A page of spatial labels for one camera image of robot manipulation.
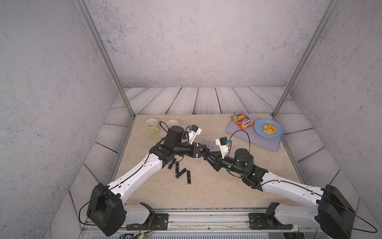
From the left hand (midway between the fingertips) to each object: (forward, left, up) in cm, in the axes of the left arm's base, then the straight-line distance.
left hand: (209, 152), depth 71 cm
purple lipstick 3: (+2, -2, +2) cm, 4 cm away
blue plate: (+36, -42, -23) cm, 60 cm away
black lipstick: (+5, +22, -24) cm, 33 cm away
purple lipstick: (+3, +2, +3) cm, 5 cm away
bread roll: (+31, -47, -21) cm, 60 cm away
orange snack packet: (+40, -29, -22) cm, 54 cm away
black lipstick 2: (+4, +18, -24) cm, 30 cm away
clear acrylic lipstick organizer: (+3, -1, +2) cm, 3 cm away
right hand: (-1, +2, -1) cm, 3 cm away
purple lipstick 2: (+3, 0, +2) cm, 4 cm away
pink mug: (+34, +22, -15) cm, 43 cm away
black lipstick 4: (-2, +11, -23) cm, 26 cm away
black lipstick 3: (-1, +17, -24) cm, 30 cm away
